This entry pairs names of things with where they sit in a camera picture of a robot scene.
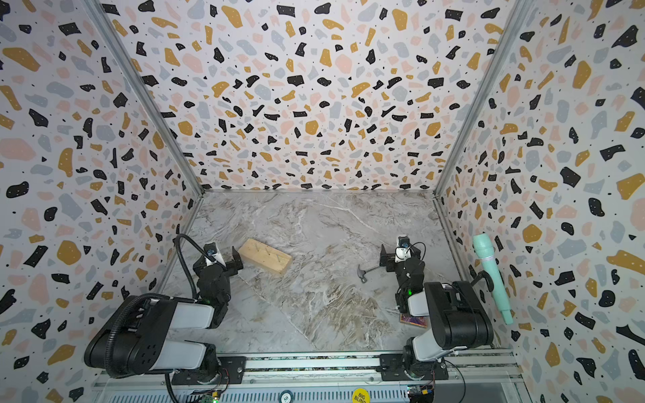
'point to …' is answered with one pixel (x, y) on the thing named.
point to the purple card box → (421, 321)
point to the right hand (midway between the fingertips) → (402, 244)
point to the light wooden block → (265, 256)
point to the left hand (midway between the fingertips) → (224, 251)
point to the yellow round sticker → (360, 395)
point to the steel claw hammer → (361, 273)
